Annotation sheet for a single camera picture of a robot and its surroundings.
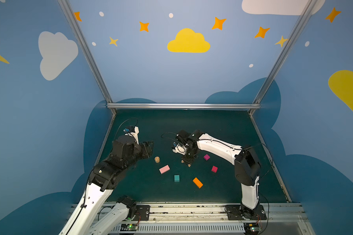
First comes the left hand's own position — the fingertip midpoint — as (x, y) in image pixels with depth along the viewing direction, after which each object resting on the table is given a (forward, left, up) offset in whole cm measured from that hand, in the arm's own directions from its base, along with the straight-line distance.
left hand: (151, 143), depth 67 cm
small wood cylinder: (+5, +1, -27) cm, 27 cm away
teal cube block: (-6, -12, -28) cm, 31 cm away
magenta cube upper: (+8, -31, -28) cm, 43 cm away
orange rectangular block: (-8, -24, -29) cm, 39 cm away
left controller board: (-30, +11, -29) cm, 43 cm away
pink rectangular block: (-1, -4, -28) cm, 29 cm away
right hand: (+3, -19, -22) cm, 29 cm away
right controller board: (-30, -50, -30) cm, 65 cm away
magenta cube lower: (0, -35, -28) cm, 45 cm away
